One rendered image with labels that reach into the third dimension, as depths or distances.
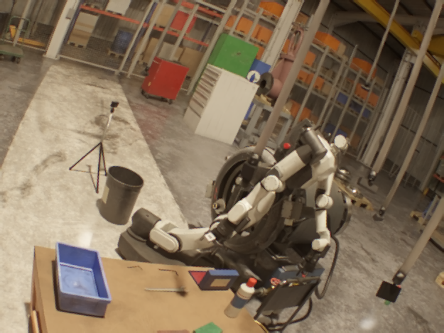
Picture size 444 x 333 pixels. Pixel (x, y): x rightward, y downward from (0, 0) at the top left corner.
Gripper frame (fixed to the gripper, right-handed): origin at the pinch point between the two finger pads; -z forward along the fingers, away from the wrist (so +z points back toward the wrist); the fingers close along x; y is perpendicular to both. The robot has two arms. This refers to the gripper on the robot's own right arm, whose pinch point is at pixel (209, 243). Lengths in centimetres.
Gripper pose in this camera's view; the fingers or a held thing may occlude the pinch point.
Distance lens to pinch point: 209.7
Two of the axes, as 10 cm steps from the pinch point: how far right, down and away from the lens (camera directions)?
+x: 6.2, 6.8, -3.9
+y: 4.6, 0.8, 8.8
